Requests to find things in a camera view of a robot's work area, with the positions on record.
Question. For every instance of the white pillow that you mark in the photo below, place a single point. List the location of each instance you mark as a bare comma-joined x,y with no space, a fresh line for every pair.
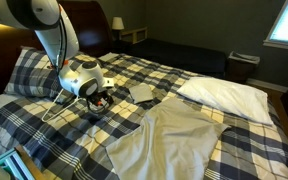
224,96

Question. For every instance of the teal frame object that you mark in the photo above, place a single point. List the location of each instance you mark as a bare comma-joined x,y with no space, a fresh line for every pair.
14,165

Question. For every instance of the white plastic clothes hanger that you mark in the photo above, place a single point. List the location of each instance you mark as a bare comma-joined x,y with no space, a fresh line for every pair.
52,104

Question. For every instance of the wooden board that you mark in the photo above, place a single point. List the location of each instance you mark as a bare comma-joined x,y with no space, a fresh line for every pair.
30,165

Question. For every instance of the plaid duvet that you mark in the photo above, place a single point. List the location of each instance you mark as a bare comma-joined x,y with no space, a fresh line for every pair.
67,140

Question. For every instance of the plaid pillow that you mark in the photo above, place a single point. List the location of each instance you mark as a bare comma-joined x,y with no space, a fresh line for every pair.
27,73

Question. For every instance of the dark laundry basket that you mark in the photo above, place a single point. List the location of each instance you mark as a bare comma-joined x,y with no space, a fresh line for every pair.
240,70

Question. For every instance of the grey hardcover book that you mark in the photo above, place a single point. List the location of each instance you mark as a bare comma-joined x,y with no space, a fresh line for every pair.
141,93

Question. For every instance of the white nightstand shelf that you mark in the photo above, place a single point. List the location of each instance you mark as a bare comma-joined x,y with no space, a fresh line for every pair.
133,30

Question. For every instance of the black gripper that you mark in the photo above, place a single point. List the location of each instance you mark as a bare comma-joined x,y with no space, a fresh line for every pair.
100,100

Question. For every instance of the dark wooden headboard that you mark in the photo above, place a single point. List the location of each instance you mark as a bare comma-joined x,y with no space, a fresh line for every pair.
90,30

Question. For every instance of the bedside lamp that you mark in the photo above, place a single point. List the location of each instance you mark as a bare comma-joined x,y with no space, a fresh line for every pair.
118,23

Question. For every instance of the white bed sheet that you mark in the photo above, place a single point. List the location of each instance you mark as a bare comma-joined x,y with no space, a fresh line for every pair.
0,100

